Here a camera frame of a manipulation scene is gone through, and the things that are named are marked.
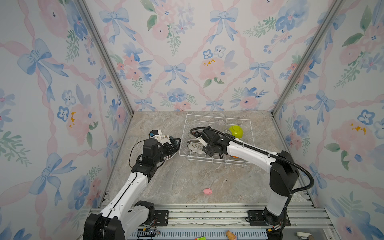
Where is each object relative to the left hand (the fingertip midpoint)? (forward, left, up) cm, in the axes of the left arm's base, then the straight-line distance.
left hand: (175, 140), depth 80 cm
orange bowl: (-17, -27, +14) cm, 35 cm away
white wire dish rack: (+31, -8, -19) cm, 38 cm away
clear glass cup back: (+21, -28, -9) cm, 36 cm away
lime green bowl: (+17, -38, -13) cm, 44 cm away
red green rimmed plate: (0, +5, -18) cm, 19 cm away
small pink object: (-20, -17, -18) cm, 32 cm away
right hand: (+4, -18, -8) cm, 20 cm away
